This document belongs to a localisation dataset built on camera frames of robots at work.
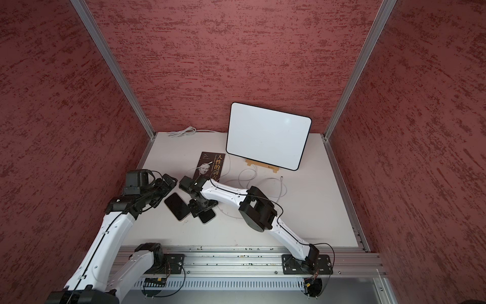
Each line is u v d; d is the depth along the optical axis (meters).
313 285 0.71
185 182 0.73
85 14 0.72
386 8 0.71
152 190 0.68
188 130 1.18
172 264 0.73
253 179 1.00
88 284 0.38
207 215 0.82
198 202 0.76
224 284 0.77
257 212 0.56
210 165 1.03
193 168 1.03
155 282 0.73
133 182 0.57
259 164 1.01
